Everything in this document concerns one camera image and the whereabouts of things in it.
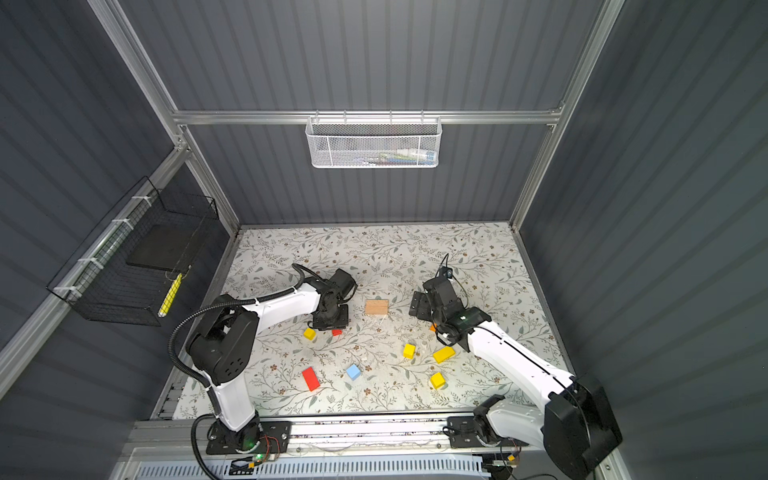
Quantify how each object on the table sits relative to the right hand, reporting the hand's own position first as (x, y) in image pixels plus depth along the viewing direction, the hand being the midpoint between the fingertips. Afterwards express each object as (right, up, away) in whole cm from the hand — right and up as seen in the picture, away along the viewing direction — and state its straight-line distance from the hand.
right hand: (428, 303), depth 85 cm
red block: (-28, -10, +6) cm, 30 cm away
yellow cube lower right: (+2, -20, -4) cm, 21 cm away
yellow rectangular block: (+5, -15, +2) cm, 16 cm away
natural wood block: (-16, -3, +12) cm, 20 cm away
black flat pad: (-69, +17, -9) cm, 71 cm away
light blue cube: (-21, -19, -2) cm, 28 cm away
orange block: (+2, -9, +9) cm, 13 cm away
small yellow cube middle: (-5, -14, +2) cm, 15 cm away
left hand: (-26, -8, +8) cm, 29 cm away
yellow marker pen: (-62, +3, -18) cm, 65 cm away
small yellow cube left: (-35, -10, +5) cm, 37 cm away
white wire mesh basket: (-18, +61, +39) cm, 75 cm away
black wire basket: (-75, +11, -13) cm, 77 cm away
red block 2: (-33, -21, -2) cm, 39 cm away
